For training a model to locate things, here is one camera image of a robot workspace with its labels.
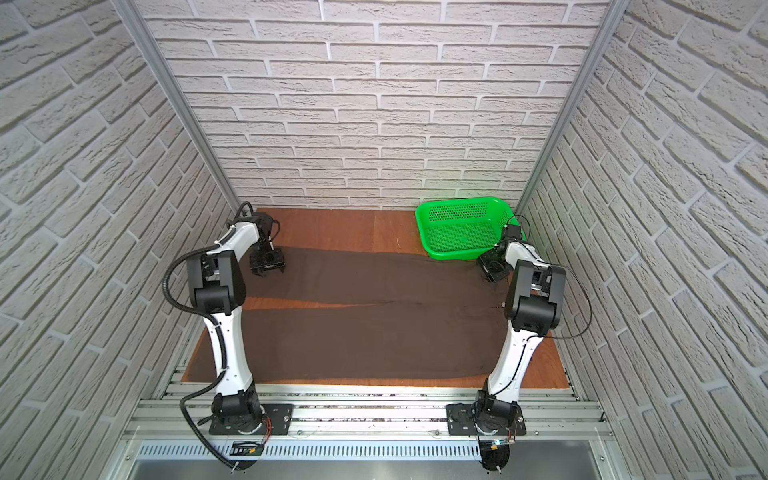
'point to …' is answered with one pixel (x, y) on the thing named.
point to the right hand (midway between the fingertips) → (480, 263)
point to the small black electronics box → (246, 448)
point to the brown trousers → (367, 312)
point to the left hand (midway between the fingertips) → (273, 266)
